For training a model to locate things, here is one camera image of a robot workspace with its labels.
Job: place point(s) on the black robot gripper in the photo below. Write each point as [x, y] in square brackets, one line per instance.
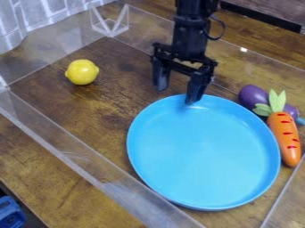
[185, 57]

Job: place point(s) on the blue round plastic tray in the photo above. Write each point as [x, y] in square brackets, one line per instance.
[207, 155]

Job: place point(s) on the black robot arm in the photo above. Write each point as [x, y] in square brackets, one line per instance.
[196, 8]

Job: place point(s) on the purple toy eggplant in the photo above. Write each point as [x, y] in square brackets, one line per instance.
[254, 94]

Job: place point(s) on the yellow toy lemon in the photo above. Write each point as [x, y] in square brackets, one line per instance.
[82, 72]

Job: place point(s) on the orange toy carrot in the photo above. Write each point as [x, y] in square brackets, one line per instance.
[283, 126]

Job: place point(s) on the white patterned curtain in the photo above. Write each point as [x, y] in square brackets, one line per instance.
[26, 15]

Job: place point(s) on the blue plastic object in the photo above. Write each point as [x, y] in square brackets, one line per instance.
[13, 217]

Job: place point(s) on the clear acrylic enclosure wall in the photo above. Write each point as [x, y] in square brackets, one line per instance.
[64, 131]

